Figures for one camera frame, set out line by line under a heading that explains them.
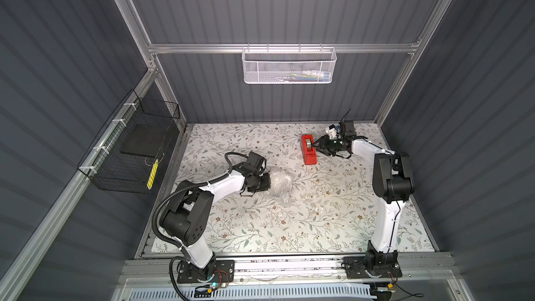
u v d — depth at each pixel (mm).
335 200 914
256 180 786
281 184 908
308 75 916
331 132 963
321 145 924
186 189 482
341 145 805
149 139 760
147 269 761
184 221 463
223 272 723
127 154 720
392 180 576
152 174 673
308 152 1020
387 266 678
